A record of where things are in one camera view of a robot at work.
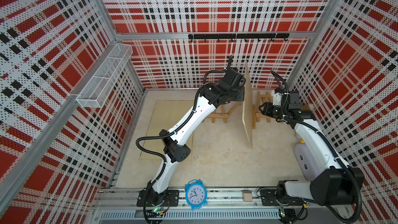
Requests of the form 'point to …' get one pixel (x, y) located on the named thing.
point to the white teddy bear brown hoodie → (307, 108)
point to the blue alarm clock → (196, 194)
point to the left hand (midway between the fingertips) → (242, 93)
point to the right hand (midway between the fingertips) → (264, 108)
